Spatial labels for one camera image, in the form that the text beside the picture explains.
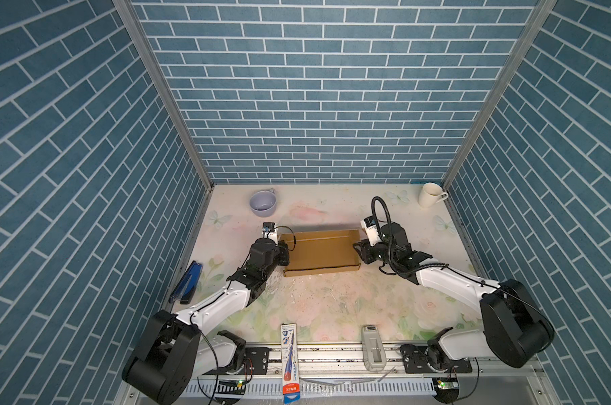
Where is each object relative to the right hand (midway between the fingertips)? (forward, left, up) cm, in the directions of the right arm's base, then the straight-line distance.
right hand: (359, 244), depth 88 cm
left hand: (-3, +24, +1) cm, 24 cm away
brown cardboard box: (+4, +13, -14) cm, 20 cm away
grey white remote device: (-33, -4, -6) cm, 34 cm away
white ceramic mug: (+30, -32, -2) cm, 44 cm away
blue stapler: (-18, +60, -9) cm, 63 cm away
